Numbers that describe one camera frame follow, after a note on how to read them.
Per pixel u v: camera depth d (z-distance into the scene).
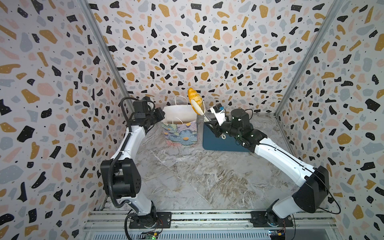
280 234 0.72
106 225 0.74
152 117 0.73
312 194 0.41
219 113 0.63
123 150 0.49
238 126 0.57
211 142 1.03
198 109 0.71
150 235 0.70
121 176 0.45
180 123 0.81
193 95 0.72
